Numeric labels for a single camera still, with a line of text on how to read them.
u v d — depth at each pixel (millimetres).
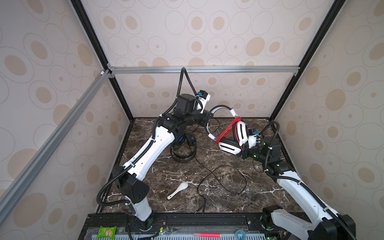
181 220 749
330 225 386
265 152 592
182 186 844
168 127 504
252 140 674
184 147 1029
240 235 703
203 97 603
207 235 700
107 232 699
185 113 537
